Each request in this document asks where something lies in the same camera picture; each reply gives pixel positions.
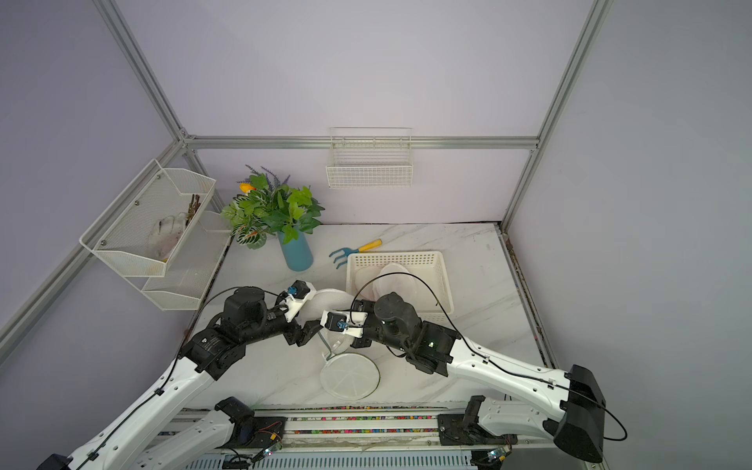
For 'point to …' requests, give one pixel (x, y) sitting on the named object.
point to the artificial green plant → (268, 206)
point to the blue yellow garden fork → (348, 251)
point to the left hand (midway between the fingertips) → (315, 312)
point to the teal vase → (298, 254)
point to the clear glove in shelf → (165, 233)
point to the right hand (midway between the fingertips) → (340, 310)
